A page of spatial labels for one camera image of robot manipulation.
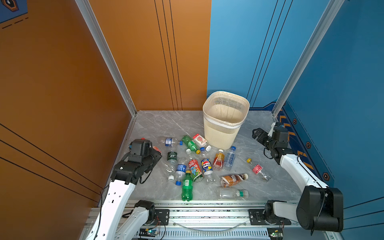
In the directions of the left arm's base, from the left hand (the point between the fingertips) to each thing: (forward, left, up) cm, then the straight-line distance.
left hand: (160, 153), depth 74 cm
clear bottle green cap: (-13, -37, -20) cm, 44 cm away
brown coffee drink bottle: (-8, -35, -14) cm, 39 cm away
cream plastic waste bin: (+36, -37, -7) cm, 52 cm away
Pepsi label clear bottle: (-1, -24, -15) cm, 29 cm away
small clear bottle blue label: (+17, 0, -16) cm, 23 cm away
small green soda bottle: (+15, -14, -14) cm, 25 cm away
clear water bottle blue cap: (+5, -38, -15) cm, 41 cm away
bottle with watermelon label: (+19, -20, -15) cm, 31 cm away
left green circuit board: (-31, +5, -22) cm, 38 cm away
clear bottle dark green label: (+3, -3, -19) cm, 19 cm away
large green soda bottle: (-10, -14, -15) cm, 23 cm away
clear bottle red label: (+2, +3, +1) cm, 4 cm away
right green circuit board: (-30, -57, -22) cm, 68 cm away
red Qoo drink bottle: (0, -17, -15) cm, 23 cm away
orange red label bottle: (+4, -32, -14) cm, 35 cm away
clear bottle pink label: (-1, -54, -15) cm, 56 cm away
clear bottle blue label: (-2, -9, -16) cm, 19 cm away
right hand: (+16, -54, -4) cm, 56 cm away
